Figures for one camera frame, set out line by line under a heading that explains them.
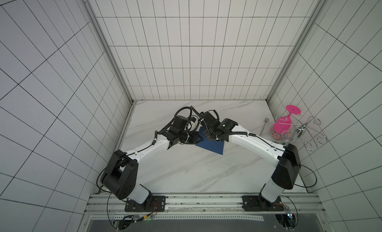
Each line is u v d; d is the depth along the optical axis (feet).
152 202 2.34
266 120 3.48
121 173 1.43
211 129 1.97
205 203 2.44
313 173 2.61
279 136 3.18
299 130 2.27
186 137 2.33
